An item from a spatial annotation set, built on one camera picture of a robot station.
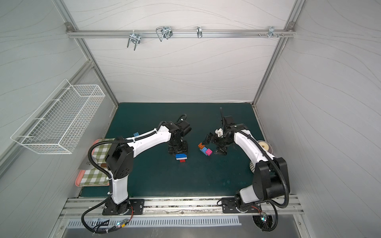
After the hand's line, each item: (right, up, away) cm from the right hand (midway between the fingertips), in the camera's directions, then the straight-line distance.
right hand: (209, 147), depth 83 cm
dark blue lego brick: (-16, -5, +1) cm, 17 cm away
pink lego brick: (+1, -5, +8) cm, 9 cm away
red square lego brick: (-15, -10, +6) cm, 19 cm away
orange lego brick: (-4, -1, +10) cm, 11 cm away
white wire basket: (-73, +14, -14) cm, 75 cm away
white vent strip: (-54, -35, -11) cm, 66 cm away
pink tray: (-74, -15, +2) cm, 75 cm away
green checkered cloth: (-66, -17, +1) cm, 68 cm away
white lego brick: (-18, -8, +3) cm, 20 cm away
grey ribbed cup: (+24, -11, -1) cm, 27 cm away
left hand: (-15, -5, +2) cm, 16 cm away
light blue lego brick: (-2, -4, +10) cm, 11 cm away
